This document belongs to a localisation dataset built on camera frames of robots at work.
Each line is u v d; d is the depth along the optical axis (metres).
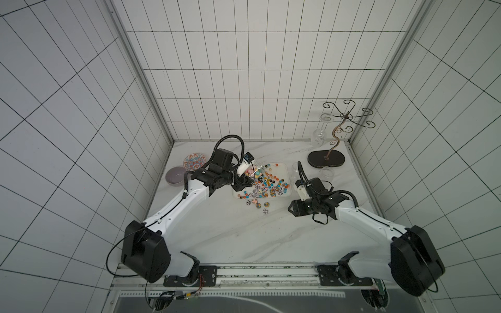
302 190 0.78
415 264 0.41
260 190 0.97
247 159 0.68
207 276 0.73
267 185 0.98
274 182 1.00
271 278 0.74
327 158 1.10
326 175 0.91
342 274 0.65
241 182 0.68
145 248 0.40
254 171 0.78
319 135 0.92
